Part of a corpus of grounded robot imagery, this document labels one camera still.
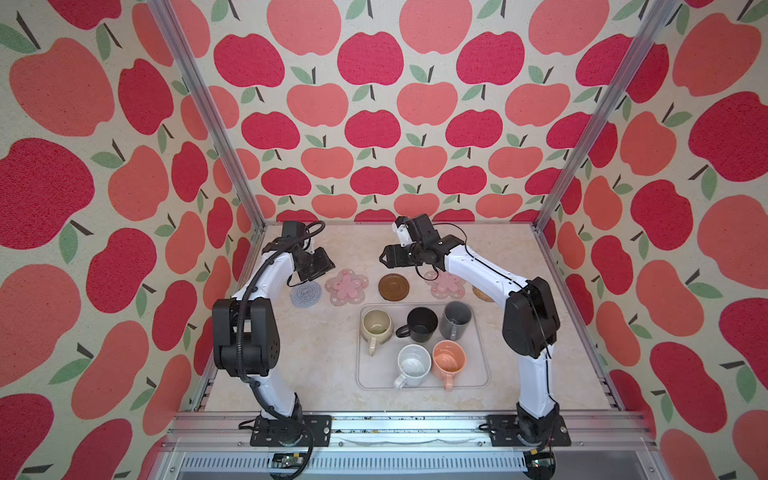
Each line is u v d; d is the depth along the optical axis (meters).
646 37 0.72
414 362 0.84
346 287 1.02
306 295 1.00
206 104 0.86
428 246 0.70
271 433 0.68
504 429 0.73
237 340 0.44
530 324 0.53
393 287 1.01
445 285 1.03
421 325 0.89
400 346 0.80
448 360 0.84
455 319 0.90
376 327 0.90
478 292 0.61
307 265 0.80
